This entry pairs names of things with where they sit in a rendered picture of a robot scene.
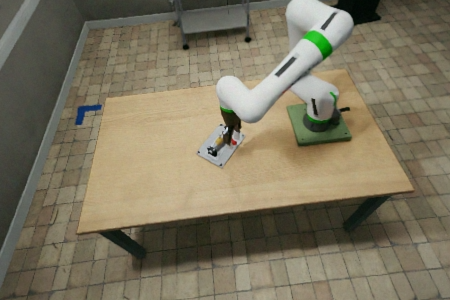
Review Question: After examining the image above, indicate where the ball valve with red handle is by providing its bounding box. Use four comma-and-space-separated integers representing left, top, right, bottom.
205, 132, 237, 161

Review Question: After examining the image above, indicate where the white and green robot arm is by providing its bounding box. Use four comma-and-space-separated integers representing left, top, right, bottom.
216, 0, 354, 132

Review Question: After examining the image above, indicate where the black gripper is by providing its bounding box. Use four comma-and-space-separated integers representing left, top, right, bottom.
222, 118, 242, 150

